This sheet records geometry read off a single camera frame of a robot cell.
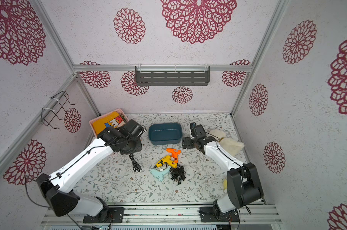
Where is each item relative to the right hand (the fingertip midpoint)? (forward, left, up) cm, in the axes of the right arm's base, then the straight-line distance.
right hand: (189, 139), depth 90 cm
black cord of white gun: (-21, +28, +6) cm, 36 cm away
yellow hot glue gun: (-9, +14, -10) cm, 19 cm away
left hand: (-13, +28, +9) cm, 32 cm away
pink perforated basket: (+30, +54, -4) cm, 61 cm away
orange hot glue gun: (-3, +9, -12) cm, 15 cm away
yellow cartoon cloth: (+19, +54, -3) cm, 57 cm away
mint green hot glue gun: (-20, +18, -10) cm, 28 cm away
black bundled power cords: (-18, +7, -10) cm, 22 cm away
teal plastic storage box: (+14, +18, -13) cm, 26 cm away
